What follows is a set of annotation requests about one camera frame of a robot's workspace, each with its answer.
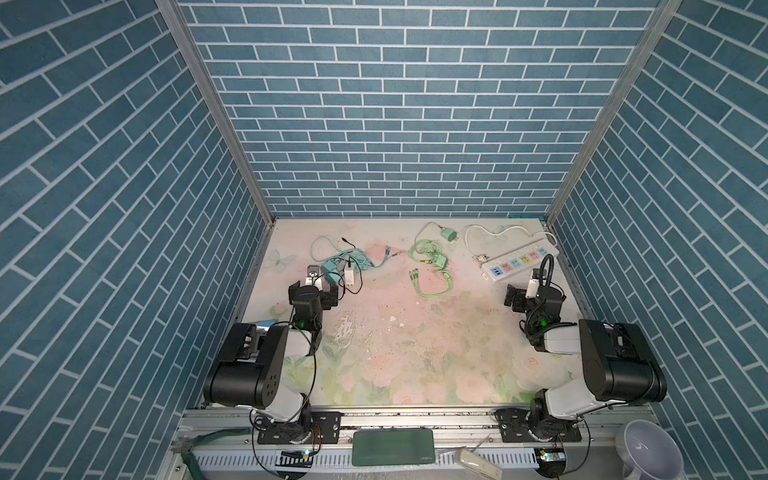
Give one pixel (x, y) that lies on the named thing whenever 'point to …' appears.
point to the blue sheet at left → (265, 324)
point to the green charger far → (450, 235)
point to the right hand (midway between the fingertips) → (524, 283)
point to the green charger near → (440, 260)
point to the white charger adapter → (349, 276)
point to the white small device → (477, 465)
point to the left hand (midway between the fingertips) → (316, 280)
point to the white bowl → (646, 452)
